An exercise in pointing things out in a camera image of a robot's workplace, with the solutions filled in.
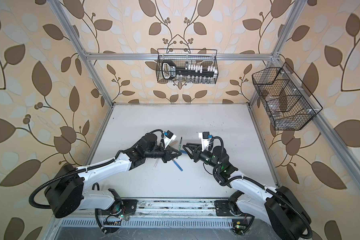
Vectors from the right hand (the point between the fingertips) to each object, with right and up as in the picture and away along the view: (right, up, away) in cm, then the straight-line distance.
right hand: (185, 147), depth 74 cm
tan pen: (-3, +1, +1) cm, 3 cm away
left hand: (-2, -3, +1) cm, 4 cm away
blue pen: (-5, -13, +15) cm, 20 cm away
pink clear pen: (-18, -13, +16) cm, 27 cm away
